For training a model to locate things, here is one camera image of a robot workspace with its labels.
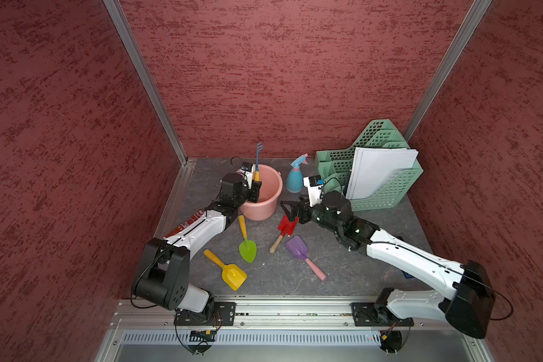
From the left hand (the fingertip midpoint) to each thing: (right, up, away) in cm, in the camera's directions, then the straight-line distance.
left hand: (256, 185), depth 88 cm
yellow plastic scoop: (-8, -34, -7) cm, 35 cm away
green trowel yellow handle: (-4, -26, +1) cm, 26 cm away
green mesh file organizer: (+38, +9, +25) cm, 47 cm away
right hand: (+13, -6, -14) cm, 20 cm away
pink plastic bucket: (+6, 0, +2) cm, 6 cm away
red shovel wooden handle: (+12, -18, +6) cm, 23 cm away
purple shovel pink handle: (+17, -24, +2) cm, 30 cm away
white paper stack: (+47, +7, -1) cm, 47 cm away
